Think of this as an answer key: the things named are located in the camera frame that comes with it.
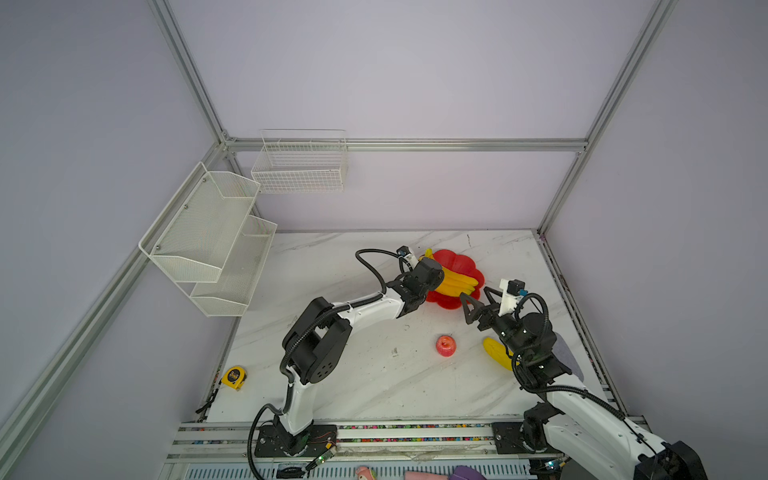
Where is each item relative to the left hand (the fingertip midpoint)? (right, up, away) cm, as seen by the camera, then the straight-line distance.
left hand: (432, 270), depth 91 cm
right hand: (+9, -5, -14) cm, 18 cm away
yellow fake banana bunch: (+9, -5, +9) cm, 14 cm away
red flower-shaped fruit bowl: (+13, +1, +16) cm, 21 cm away
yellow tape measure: (-57, -30, -9) cm, 65 cm away
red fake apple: (+3, -22, -6) cm, 23 cm away
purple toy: (+5, -48, -21) cm, 53 cm away
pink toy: (-19, -46, -24) cm, 55 cm away
